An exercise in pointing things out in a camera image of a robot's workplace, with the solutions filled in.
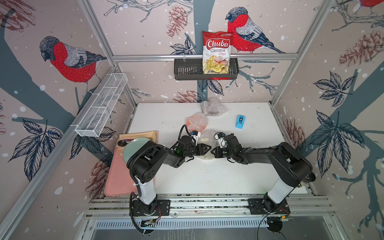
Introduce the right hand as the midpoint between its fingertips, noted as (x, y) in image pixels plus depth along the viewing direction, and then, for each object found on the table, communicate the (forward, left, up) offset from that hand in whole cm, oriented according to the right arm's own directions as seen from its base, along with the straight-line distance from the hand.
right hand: (211, 151), depth 92 cm
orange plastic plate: (+20, +10, +3) cm, 23 cm away
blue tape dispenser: (+24, -22, +1) cm, 33 cm away
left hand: (0, 0, +6) cm, 6 cm away
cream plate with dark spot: (+2, 0, +8) cm, 8 cm away
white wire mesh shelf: (-2, +59, +30) cm, 66 cm away
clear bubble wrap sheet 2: (+34, -2, +5) cm, 34 cm away
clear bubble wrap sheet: (+30, +7, +2) cm, 31 cm away
